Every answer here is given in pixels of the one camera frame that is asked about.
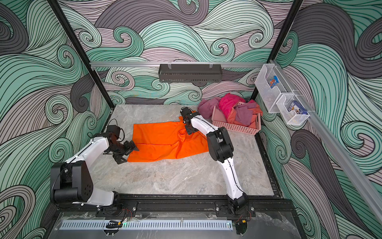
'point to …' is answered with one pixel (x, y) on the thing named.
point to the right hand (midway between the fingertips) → (197, 128)
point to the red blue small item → (272, 82)
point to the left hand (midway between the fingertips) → (133, 152)
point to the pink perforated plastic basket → (219, 118)
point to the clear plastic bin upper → (268, 95)
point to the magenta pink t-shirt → (227, 101)
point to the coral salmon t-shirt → (231, 117)
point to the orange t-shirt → (159, 141)
